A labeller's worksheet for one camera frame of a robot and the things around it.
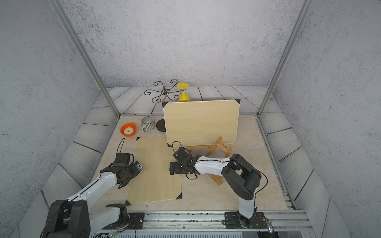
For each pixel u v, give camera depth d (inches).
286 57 34.4
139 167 32.6
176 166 31.1
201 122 35.6
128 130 42.2
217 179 32.4
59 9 28.0
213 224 28.6
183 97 37.8
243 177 18.5
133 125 42.7
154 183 33.4
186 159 27.4
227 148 29.6
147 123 42.4
